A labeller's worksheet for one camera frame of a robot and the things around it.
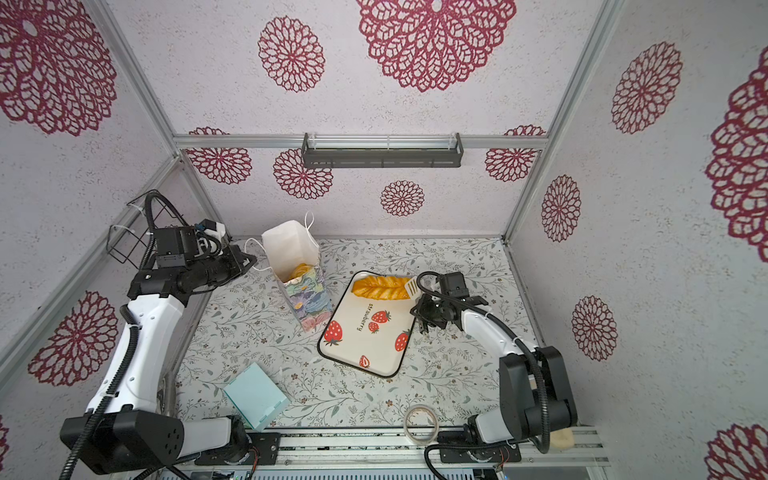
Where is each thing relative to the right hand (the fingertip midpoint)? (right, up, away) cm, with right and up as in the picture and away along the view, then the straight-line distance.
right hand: (413, 306), depth 88 cm
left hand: (-41, +13, -13) cm, 45 cm away
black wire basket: (-73, +19, -13) cm, 77 cm away
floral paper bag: (-38, +15, +9) cm, 42 cm away
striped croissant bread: (-35, +11, +4) cm, 36 cm away
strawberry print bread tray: (-14, -9, +6) cm, 18 cm away
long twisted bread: (-9, +5, +11) cm, 14 cm away
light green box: (-43, -23, -9) cm, 49 cm away
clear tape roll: (-3, -30, -12) cm, 32 cm away
